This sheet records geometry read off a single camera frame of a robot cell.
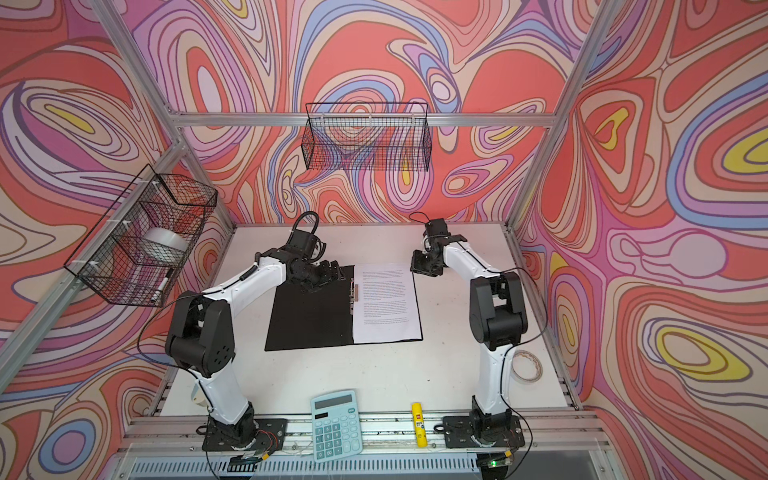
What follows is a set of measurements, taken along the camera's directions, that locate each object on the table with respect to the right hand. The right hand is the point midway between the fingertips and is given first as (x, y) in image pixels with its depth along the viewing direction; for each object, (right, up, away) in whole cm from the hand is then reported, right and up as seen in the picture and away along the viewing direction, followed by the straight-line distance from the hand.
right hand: (417, 273), depth 98 cm
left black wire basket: (-69, +8, -28) cm, 75 cm away
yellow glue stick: (-2, -36, -25) cm, 44 cm away
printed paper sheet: (-10, -12, -2) cm, 16 cm away
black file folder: (-37, -14, -4) cm, 40 cm away
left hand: (-26, -1, -6) cm, 26 cm away
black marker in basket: (-66, -1, -26) cm, 71 cm away
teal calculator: (-23, -37, -25) cm, 50 cm away
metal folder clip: (-22, -7, 0) cm, 23 cm away
